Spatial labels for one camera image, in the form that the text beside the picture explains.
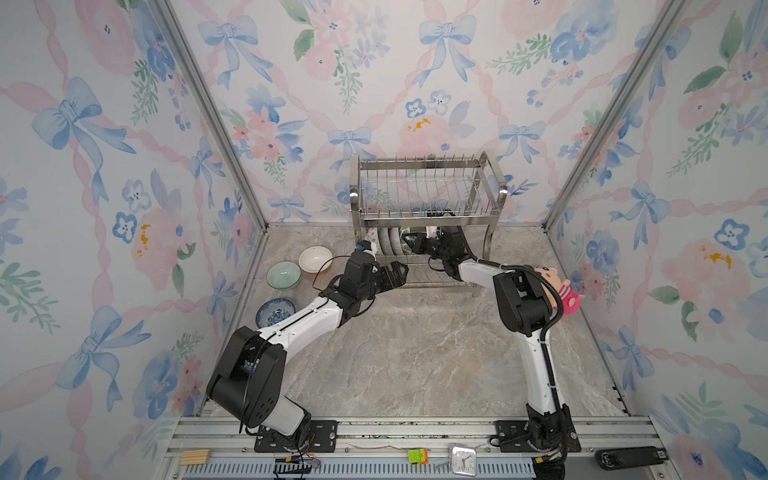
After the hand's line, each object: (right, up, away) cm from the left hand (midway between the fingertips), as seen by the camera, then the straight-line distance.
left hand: (400, 269), depth 85 cm
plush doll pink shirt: (+53, -10, +7) cm, 54 cm away
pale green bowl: (-39, -3, +16) cm, 42 cm away
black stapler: (+48, -41, -18) cm, 66 cm away
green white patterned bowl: (-9, +11, +16) cm, 21 cm away
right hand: (+2, +11, +17) cm, 20 cm away
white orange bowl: (-30, +2, +19) cm, 35 cm away
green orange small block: (+4, -43, -15) cm, 46 cm away
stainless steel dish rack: (+16, +21, +22) cm, 34 cm away
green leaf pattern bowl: (+2, +7, +16) cm, 18 cm away
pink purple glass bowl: (-1, +9, +16) cm, 18 cm away
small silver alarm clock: (+14, -44, -15) cm, 49 cm away
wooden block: (-50, -45, -13) cm, 68 cm away
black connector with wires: (-27, -47, -12) cm, 55 cm away
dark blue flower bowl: (-4, +9, +16) cm, 19 cm away
